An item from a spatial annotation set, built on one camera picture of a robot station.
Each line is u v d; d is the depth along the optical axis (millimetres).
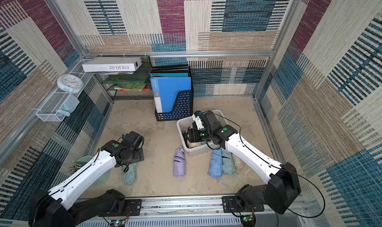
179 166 842
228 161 849
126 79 939
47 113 684
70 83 748
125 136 729
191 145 849
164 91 917
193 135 675
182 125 900
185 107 969
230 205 728
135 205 744
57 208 376
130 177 794
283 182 396
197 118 714
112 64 793
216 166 841
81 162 755
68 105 684
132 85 1015
